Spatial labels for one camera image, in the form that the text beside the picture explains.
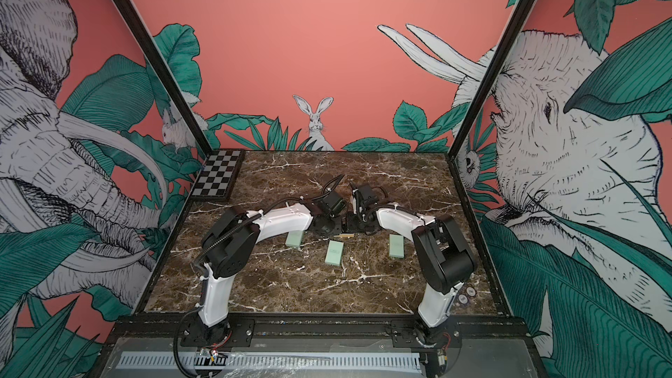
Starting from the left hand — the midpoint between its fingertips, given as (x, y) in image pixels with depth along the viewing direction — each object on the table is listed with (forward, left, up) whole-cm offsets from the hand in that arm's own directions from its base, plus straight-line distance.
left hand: (341, 225), depth 95 cm
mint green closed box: (-11, +3, 0) cm, 11 cm away
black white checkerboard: (+25, +51, 0) cm, 57 cm away
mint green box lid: (-8, -20, -1) cm, 21 cm away
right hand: (0, -1, +2) cm, 3 cm away
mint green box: (-5, +17, +1) cm, 17 cm away
